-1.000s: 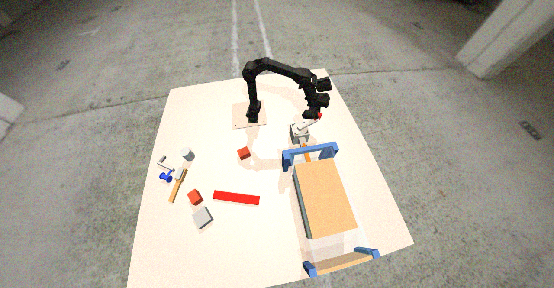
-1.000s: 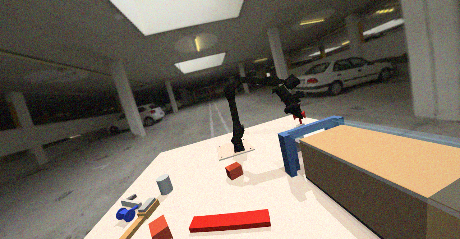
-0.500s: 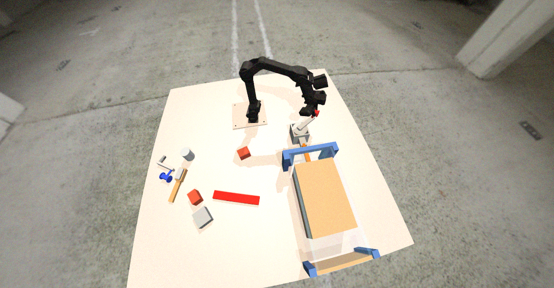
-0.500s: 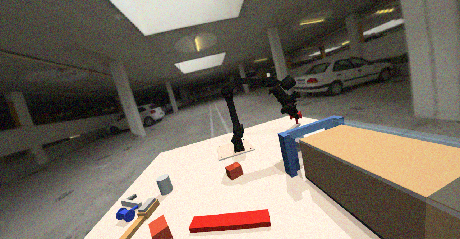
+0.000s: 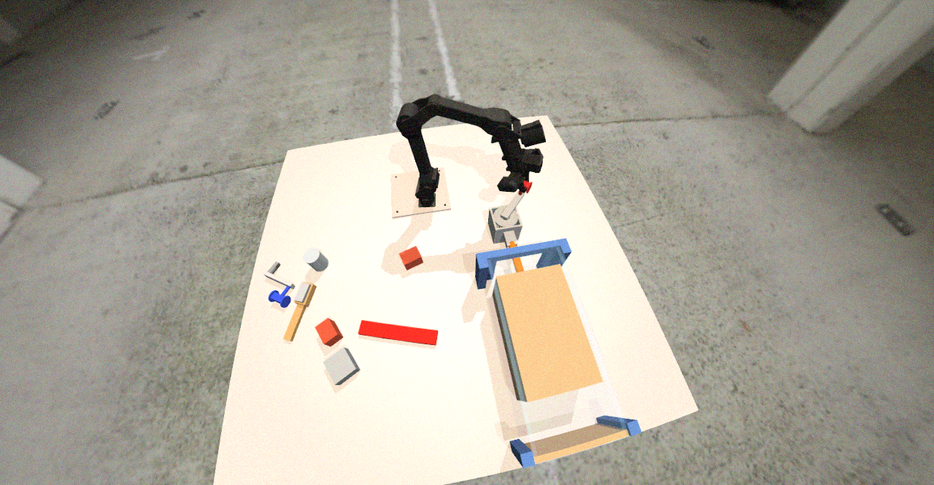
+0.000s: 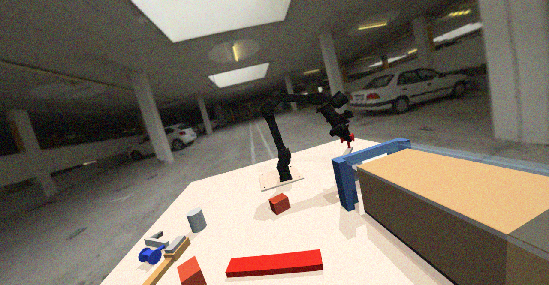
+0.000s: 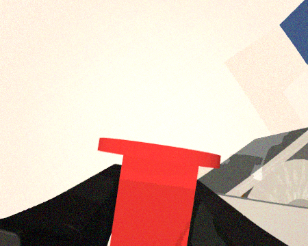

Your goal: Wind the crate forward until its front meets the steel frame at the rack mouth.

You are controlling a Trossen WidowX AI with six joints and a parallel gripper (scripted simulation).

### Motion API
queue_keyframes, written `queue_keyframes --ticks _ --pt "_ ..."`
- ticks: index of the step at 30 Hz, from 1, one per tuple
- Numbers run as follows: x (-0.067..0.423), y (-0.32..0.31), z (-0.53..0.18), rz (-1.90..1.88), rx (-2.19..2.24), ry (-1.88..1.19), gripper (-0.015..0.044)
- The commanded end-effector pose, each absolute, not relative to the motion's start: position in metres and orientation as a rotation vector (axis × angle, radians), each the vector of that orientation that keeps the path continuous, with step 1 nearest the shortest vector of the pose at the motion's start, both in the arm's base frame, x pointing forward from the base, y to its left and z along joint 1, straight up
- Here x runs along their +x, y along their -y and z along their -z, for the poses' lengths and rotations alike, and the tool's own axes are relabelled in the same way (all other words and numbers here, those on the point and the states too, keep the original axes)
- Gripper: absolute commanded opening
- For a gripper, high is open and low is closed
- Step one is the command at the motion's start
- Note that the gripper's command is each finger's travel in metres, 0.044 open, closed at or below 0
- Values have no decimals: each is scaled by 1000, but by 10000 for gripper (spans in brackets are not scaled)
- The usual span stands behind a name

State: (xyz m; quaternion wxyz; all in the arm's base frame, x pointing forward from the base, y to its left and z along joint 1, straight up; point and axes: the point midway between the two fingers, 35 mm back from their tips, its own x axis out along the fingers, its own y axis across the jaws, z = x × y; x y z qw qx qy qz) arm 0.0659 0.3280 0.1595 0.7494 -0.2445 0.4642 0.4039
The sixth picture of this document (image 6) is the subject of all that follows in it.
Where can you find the grey cylinder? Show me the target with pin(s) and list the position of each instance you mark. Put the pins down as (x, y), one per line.
(196, 220)

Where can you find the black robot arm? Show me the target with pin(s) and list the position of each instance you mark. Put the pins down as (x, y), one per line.
(267, 110)

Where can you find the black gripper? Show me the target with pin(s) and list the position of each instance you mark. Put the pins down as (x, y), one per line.
(339, 129)

